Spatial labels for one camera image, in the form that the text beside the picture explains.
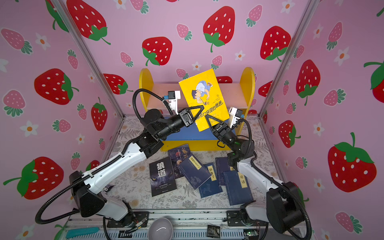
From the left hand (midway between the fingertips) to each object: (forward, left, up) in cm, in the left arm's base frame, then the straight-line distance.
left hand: (203, 107), depth 55 cm
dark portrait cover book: (+7, +16, -47) cm, 50 cm away
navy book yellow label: (-4, +4, -47) cm, 47 cm away
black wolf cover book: (-8, +23, -48) cm, 54 cm away
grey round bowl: (-33, +20, -48) cm, 61 cm away
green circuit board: (-34, -24, -50) cm, 65 cm away
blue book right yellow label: (-14, -20, -47) cm, 53 cm away
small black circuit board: (-34, -6, -47) cm, 58 cm away
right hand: (-2, -1, -4) cm, 5 cm away
